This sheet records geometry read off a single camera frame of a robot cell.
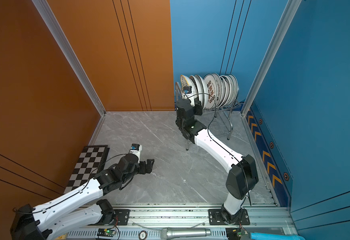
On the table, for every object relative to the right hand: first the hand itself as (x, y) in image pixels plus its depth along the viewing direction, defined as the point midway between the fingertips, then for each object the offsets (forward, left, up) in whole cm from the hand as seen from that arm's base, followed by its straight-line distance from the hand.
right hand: (199, 98), depth 75 cm
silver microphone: (-53, +13, -34) cm, 65 cm away
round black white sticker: (-54, +27, -38) cm, 71 cm away
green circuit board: (-53, +45, -38) cm, 79 cm away
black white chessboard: (-19, +64, -33) cm, 74 cm away
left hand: (-21, +27, -24) cm, 42 cm away
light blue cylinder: (-54, -25, -36) cm, 69 cm away
